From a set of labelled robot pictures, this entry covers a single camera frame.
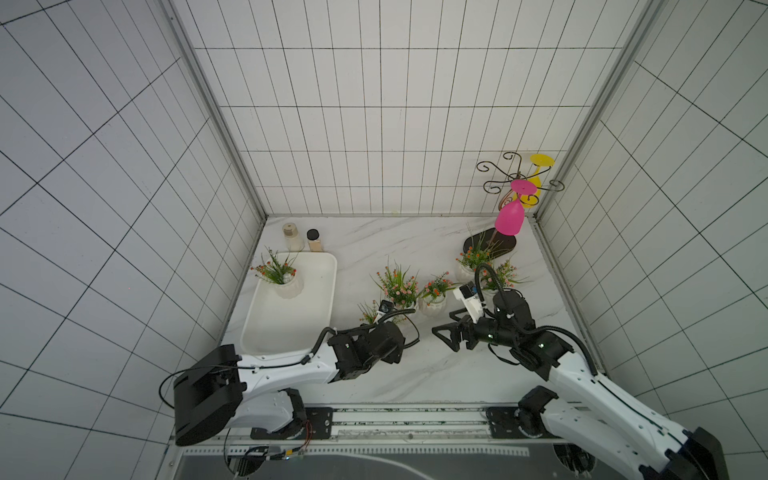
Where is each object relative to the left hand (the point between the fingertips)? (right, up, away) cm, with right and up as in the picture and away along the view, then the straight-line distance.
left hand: (383, 339), depth 82 cm
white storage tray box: (-34, +2, +8) cm, 35 cm away
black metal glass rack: (+40, +51, +8) cm, 65 cm away
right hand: (+16, +8, -5) cm, 19 cm away
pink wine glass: (+40, +36, +10) cm, 55 cm away
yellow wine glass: (+53, +55, +18) cm, 79 cm away
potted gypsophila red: (-32, +17, +10) cm, 38 cm away
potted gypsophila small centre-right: (+14, +11, 0) cm, 18 cm away
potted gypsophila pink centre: (+4, +15, +1) cm, 15 cm away
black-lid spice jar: (-25, +28, +19) cm, 41 cm away
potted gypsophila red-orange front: (-4, +9, -6) cm, 12 cm away
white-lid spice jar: (-33, +27, +24) cm, 49 cm away
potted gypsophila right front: (+36, +18, +3) cm, 40 cm away
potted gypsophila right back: (+28, +23, +6) cm, 37 cm away
